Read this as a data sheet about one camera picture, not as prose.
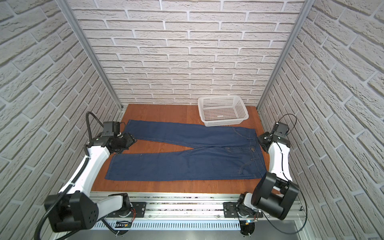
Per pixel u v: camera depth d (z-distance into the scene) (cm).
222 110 118
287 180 42
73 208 38
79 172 44
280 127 63
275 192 45
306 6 69
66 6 70
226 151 93
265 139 61
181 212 74
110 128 62
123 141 71
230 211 73
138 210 75
